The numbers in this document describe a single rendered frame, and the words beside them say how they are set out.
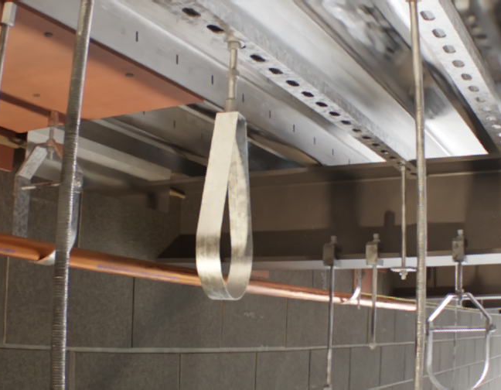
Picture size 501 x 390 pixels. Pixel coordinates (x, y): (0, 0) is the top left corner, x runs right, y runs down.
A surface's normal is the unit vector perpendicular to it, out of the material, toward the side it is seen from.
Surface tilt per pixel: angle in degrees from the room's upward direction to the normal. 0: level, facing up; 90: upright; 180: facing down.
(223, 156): 74
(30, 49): 180
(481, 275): 90
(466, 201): 90
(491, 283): 90
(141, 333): 90
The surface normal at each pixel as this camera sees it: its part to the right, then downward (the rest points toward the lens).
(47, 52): -0.04, 0.98
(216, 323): 0.88, -0.05
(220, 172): -0.29, -0.45
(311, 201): -0.48, -0.18
